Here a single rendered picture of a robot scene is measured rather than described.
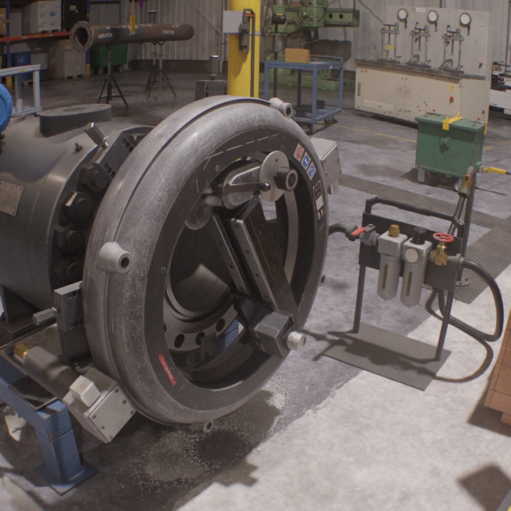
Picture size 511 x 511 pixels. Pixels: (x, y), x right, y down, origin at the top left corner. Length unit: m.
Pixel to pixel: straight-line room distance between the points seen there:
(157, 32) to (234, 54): 4.54
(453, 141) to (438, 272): 2.53
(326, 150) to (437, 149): 3.00
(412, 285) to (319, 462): 0.70
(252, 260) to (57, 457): 0.74
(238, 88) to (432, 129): 1.68
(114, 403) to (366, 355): 1.21
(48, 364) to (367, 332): 1.38
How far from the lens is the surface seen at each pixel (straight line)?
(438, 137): 4.42
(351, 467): 1.61
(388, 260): 1.93
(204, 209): 1.13
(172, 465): 1.59
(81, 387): 1.04
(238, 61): 4.82
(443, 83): 7.12
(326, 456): 1.63
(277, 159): 1.20
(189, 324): 1.32
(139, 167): 0.99
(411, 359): 2.09
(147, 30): 9.08
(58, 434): 1.47
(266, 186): 1.15
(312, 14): 12.24
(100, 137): 1.02
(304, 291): 1.46
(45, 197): 1.32
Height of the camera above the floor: 1.11
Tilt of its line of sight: 24 degrees down
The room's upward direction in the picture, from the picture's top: 1 degrees clockwise
